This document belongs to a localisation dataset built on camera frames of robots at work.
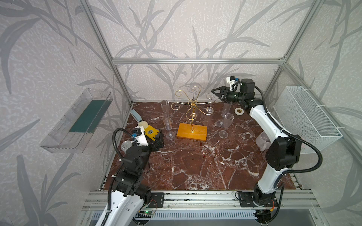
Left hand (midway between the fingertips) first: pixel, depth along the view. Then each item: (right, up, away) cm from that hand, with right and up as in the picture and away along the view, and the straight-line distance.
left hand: (154, 132), depth 70 cm
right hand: (+31, +22, +10) cm, 39 cm away
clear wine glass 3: (+4, -6, +29) cm, 30 cm away
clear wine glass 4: (+20, +24, +12) cm, 33 cm away
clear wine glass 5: (+30, +18, +9) cm, 36 cm away
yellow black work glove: (-11, -3, +29) cm, 32 cm away
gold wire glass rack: (+20, -3, +30) cm, 36 cm away
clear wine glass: (+1, +12, +26) cm, 29 cm away
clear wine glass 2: (+42, +13, +23) cm, 50 cm away
